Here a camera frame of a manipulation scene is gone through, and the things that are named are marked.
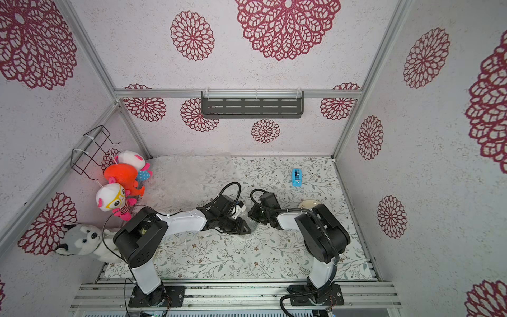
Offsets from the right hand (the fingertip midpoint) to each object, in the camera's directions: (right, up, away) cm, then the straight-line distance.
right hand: (246, 210), depth 94 cm
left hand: (+1, -8, -7) cm, 11 cm away
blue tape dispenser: (+28, +16, +14) cm, 35 cm away
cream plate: (+31, +3, +5) cm, 32 cm away
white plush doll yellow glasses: (-53, +8, -14) cm, 56 cm away
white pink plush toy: (-54, +25, -1) cm, 59 cm away
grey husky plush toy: (-58, -5, -26) cm, 63 cm away
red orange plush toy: (-57, +17, -2) cm, 59 cm away
